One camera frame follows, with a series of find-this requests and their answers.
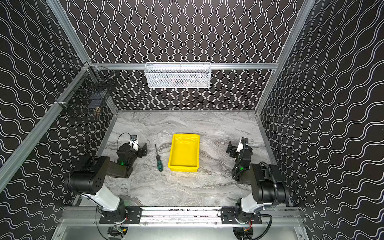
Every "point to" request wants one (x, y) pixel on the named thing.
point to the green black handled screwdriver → (159, 162)
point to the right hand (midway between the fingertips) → (240, 143)
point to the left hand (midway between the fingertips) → (143, 143)
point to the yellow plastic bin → (184, 152)
